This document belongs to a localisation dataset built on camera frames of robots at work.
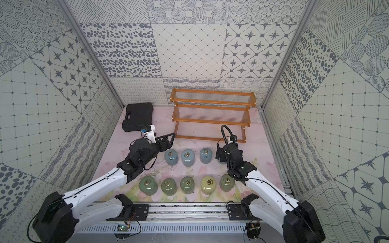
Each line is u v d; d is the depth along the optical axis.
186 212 0.76
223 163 0.91
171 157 0.86
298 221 0.39
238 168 0.61
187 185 0.75
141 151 0.59
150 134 0.70
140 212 0.73
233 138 0.72
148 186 0.75
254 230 0.73
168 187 0.75
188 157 0.85
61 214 0.39
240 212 0.73
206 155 0.88
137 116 1.09
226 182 0.76
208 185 0.75
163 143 0.71
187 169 0.88
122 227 0.71
